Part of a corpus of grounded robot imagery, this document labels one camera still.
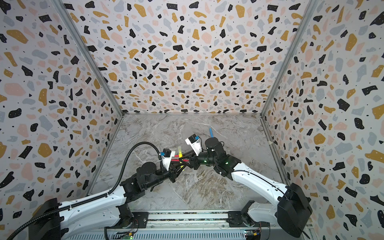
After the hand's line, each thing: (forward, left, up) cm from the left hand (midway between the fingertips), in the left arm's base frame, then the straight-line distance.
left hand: (186, 162), depth 70 cm
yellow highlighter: (+3, +3, +4) cm, 6 cm away
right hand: (+2, +3, +2) cm, 4 cm away
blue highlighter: (+34, -15, -22) cm, 44 cm away
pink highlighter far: (+1, +4, +1) cm, 4 cm away
